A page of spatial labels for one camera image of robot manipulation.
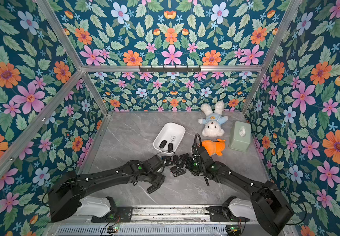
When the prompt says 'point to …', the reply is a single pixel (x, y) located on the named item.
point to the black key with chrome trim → (179, 172)
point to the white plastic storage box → (171, 133)
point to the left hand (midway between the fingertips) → (162, 178)
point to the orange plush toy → (214, 147)
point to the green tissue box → (240, 136)
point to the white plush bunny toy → (213, 121)
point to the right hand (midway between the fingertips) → (181, 164)
